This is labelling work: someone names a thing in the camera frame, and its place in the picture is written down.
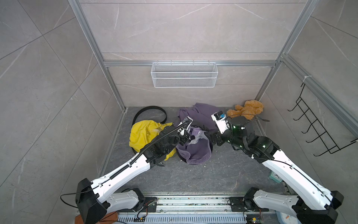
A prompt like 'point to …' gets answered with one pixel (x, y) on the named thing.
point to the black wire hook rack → (323, 134)
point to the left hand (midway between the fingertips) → (187, 123)
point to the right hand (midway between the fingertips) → (212, 128)
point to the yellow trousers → (142, 132)
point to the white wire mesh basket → (184, 75)
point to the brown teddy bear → (251, 108)
